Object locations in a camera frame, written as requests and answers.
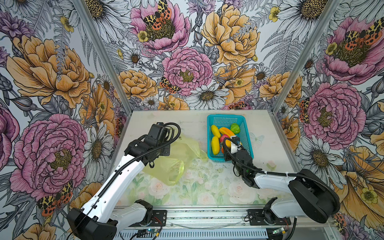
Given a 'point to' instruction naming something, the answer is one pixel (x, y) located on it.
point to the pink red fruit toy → (223, 137)
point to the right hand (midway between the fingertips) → (226, 146)
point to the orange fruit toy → (223, 150)
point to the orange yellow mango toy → (226, 131)
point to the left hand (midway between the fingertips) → (162, 151)
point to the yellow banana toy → (215, 146)
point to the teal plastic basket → (225, 121)
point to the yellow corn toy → (215, 131)
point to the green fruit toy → (235, 128)
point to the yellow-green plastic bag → (169, 169)
